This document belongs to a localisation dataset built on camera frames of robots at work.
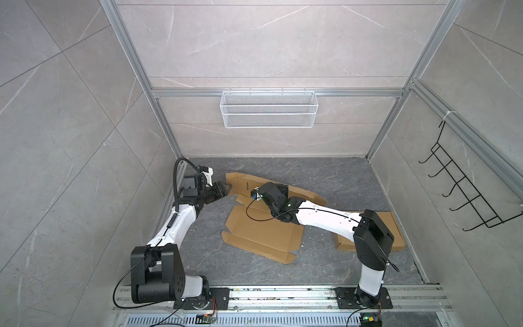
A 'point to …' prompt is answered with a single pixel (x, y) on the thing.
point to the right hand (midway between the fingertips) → (281, 182)
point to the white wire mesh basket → (269, 110)
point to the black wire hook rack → (489, 216)
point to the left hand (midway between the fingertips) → (227, 183)
